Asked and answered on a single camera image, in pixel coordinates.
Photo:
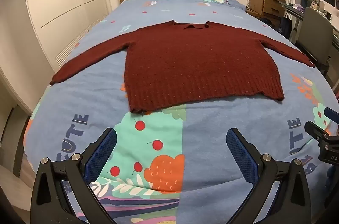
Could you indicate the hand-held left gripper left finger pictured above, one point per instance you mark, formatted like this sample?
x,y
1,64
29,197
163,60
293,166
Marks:
x,y
102,151

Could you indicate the grey-green chair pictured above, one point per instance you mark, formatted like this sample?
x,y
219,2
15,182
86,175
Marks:
x,y
316,28

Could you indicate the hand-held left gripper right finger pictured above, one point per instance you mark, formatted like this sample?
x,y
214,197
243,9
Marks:
x,y
239,152

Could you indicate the dark red knitted sweater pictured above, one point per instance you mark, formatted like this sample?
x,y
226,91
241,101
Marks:
x,y
198,67

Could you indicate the wooden nightstand with drawers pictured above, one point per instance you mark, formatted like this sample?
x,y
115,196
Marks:
x,y
267,1

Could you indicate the glass-topped desk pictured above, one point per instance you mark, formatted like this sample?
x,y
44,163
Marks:
x,y
294,10

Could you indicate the white wardrobe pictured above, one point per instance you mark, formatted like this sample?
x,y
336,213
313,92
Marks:
x,y
53,14

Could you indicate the blue printed bed cover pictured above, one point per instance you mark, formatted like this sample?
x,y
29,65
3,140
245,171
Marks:
x,y
92,96

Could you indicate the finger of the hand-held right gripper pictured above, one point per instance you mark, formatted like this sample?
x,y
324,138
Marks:
x,y
316,131
332,114

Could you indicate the dark blue bag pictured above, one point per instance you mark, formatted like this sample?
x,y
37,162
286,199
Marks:
x,y
285,26

